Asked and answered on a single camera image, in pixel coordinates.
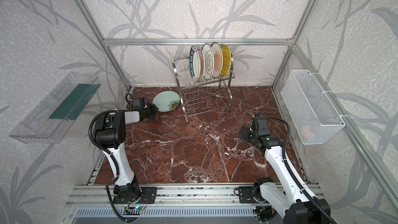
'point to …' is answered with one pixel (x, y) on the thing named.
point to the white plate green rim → (194, 64)
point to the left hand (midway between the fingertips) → (161, 101)
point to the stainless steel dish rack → (205, 96)
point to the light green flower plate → (166, 101)
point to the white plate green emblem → (208, 61)
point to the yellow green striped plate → (226, 60)
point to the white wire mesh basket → (312, 113)
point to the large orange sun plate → (217, 59)
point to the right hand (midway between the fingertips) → (245, 127)
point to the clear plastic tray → (49, 123)
